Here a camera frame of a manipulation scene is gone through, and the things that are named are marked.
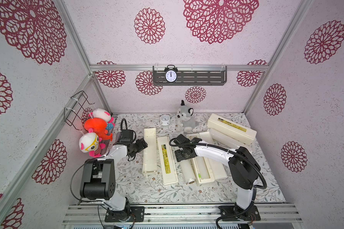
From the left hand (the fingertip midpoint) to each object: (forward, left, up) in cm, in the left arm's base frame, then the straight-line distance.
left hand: (143, 147), depth 94 cm
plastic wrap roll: (-16, -28, 0) cm, 33 cm away
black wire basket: (+6, +33, +29) cm, 44 cm away
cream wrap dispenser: (+1, -10, -3) cm, 10 cm away
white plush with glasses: (-6, +27, +15) cm, 31 cm away
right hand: (-5, -24, 0) cm, 25 cm away
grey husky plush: (+17, -29, +6) cm, 34 cm away
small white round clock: (+26, -13, -3) cm, 29 cm away
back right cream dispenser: (+15, -58, +2) cm, 60 cm away
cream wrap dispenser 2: (-17, -38, +3) cm, 42 cm away
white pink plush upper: (+18, +28, +14) cm, 36 cm away
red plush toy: (+6, +26, +14) cm, 30 cm away
